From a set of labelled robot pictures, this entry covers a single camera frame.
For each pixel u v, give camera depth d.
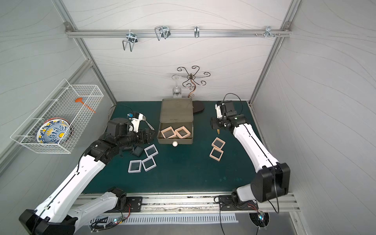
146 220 0.70
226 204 0.73
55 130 0.62
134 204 0.74
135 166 0.86
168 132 0.85
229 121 0.57
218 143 0.97
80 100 0.78
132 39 0.78
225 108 0.63
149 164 0.87
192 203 0.75
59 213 0.38
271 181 0.41
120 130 0.54
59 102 0.70
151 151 0.91
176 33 0.78
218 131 1.04
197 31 0.75
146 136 0.64
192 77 0.93
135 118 0.63
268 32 0.77
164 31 0.76
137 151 0.91
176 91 0.96
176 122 0.86
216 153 0.92
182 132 0.84
